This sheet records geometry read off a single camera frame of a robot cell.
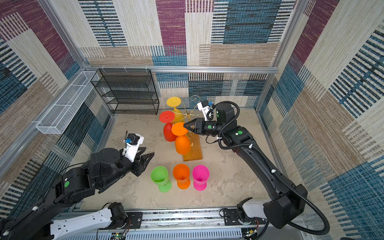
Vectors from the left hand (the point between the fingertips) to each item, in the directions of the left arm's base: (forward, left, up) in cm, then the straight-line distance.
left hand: (150, 150), depth 60 cm
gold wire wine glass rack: (+15, -19, -31) cm, 40 cm away
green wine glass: (-1, 0, -24) cm, 24 cm away
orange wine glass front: (+9, -12, -8) cm, 17 cm away
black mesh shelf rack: (+60, +30, -17) cm, 70 cm away
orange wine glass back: (-1, -11, -22) cm, 25 cm away
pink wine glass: (-1, -21, -23) cm, 31 cm away
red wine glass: (+18, -5, 0) cm, 19 cm away
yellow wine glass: (+29, -8, -1) cm, 30 cm away
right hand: (+10, -14, 0) cm, 17 cm away
